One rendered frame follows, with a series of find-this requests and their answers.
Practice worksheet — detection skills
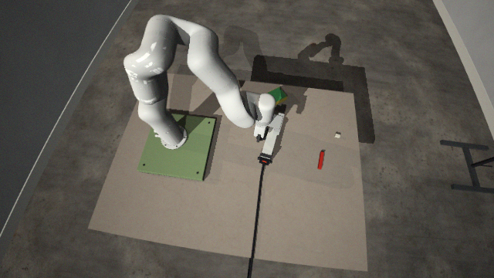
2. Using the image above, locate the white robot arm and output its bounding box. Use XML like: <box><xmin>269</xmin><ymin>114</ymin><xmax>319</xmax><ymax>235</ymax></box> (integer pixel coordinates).
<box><xmin>123</xmin><ymin>15</ymin><xmax>285</xmax><ymax>149</ymax></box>

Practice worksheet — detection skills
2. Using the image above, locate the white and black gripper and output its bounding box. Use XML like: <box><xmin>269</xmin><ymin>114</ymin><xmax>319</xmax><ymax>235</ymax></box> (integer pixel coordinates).
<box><xmin>254</xmin><ymin>122</ymin><xmax>268</xmax><ymax>142</ymax></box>

